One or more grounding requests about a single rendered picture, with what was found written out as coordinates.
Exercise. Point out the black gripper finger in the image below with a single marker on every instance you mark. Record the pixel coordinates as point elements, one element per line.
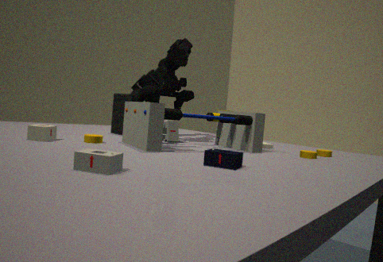
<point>179,102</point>
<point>153,98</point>

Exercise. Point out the small white block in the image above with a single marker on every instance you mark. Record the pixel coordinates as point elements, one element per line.
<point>41,133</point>

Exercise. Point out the beige rectangular block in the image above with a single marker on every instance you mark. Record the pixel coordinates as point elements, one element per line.
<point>265,145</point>

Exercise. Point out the yellow short cylinder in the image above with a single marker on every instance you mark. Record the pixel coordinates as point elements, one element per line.
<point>325,153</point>
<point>93,138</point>
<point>308,154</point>

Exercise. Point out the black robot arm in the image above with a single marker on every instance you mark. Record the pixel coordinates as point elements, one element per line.
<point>177,56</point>

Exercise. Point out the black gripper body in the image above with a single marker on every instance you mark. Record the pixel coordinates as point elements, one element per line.
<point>147,90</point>

